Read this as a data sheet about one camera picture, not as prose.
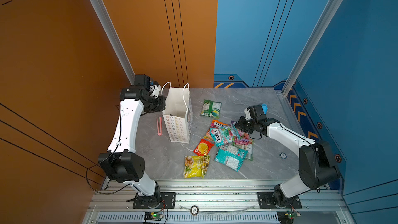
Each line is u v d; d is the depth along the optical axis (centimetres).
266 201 72
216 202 75
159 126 99
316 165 44
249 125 77
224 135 89
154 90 71
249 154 87
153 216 71
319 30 86
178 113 102
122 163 42
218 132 92
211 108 106
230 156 85
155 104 67
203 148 89
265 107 106
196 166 80
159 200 67
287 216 70
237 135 91
